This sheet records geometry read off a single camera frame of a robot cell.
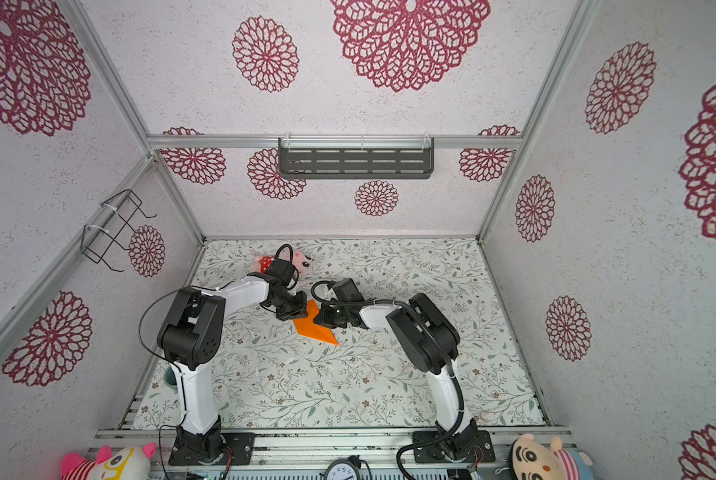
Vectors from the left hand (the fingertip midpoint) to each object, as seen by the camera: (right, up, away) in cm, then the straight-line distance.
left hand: (306, 318), depth 99 cm
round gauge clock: (+13, -30, -30) cm, 44 cm away
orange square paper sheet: (+1, -3, -2) cm, 4 cm away
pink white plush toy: (-34, -27, -33) cm, 54 cm away
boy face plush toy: (+55, -25, -33) cm, 69 cm away
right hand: (+2, +1, -4) cm, 5 cm away
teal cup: (-33, -13, -19) cm, 40 cm away
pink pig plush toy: (-4, +20, +10) cm, 22 cm away
